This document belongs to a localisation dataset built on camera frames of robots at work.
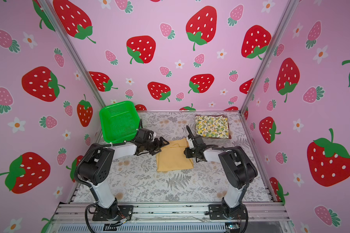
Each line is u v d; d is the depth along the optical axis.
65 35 0.78
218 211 0.75
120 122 1.15
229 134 1.03
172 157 0.92
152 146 0.86
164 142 0.88
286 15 0.71
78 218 0.73
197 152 0.76
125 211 0.74
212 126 1.07
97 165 0.50
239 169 0.49
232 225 0.71
